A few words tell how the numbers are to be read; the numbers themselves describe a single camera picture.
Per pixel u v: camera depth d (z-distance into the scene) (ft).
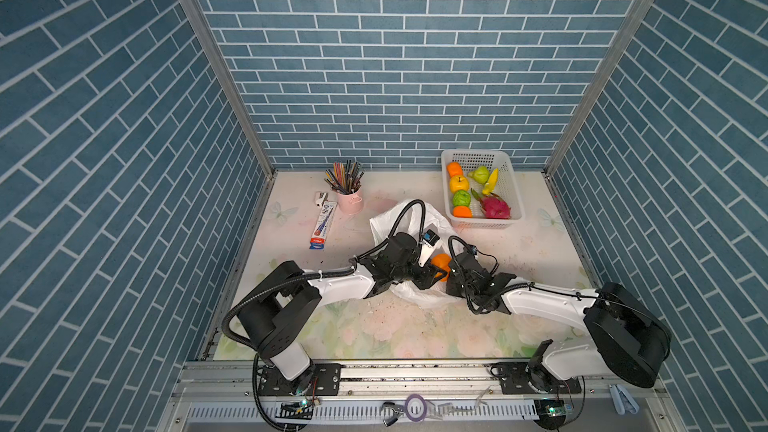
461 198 3.44
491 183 3.78
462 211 3.41
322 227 3.34
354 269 1.93
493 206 3.34
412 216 2.60
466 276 2.24
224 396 2.43
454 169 3.75
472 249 2.65
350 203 3.34
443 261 2.63
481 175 3.69
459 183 3.55
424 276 2.46
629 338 1.42
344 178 3.25
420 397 2.35
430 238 2.47
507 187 3.77
